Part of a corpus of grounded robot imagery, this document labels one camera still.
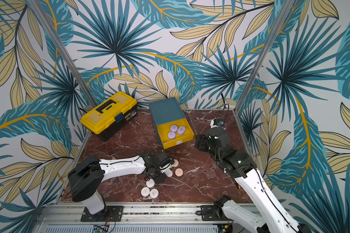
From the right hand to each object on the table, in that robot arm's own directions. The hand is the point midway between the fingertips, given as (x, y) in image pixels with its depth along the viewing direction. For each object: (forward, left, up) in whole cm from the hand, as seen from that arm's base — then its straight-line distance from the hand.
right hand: (202, 137), depth 68 cm
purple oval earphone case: (+13, +9, -12) cm, 20 cm away
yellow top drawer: (+15, +19, -13) cm, 28 cm away
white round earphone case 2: (-16, +30, -28) cm, 44 cm away
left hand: (-9, +22, -28) cm, 37 cm away
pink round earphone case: (-1, +12, -26) cm, 29 cm away
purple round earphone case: (+15, +13, -11) cm, 23 cm away
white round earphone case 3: (-17, +25, -27) cm, 41 cm away
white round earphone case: (-12, +27, -28) cm, 40 cm away
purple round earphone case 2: (+10, +15, -12) cm, 22 cm away
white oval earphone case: (-6, +17, -27) cm, 33 cm away
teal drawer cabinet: (+25, +18, -7) cm, 32 cm away
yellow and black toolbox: (+26, +54, -12) cm, 61 cm away
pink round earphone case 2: (-6, +11, -28) cm, 30 cm away
